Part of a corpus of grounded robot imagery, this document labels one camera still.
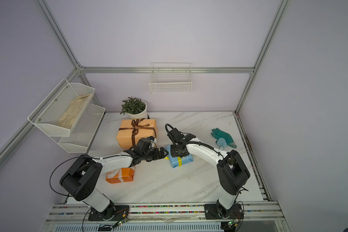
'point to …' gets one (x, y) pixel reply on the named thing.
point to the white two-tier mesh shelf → (79, 139)
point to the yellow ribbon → (179, 160)
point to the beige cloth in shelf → (69, 118)
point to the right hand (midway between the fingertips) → (178, 154)
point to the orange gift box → (122, 175)
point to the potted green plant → (136, 108)
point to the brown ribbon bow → (136, 125)
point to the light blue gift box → (173, 161)
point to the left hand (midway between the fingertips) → (163, 155)
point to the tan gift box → (131, 131)
